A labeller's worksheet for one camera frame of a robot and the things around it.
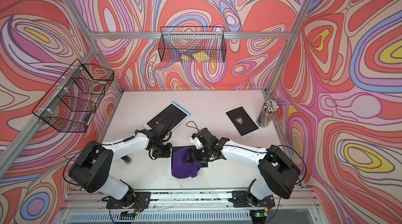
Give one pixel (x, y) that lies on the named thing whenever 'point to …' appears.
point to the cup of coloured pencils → (269, 109)
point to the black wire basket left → (69, 105)
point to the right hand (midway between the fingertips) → (190, 165)
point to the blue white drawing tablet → (172, 115)
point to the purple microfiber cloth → (181, 169)
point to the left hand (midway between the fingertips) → (172, 156)
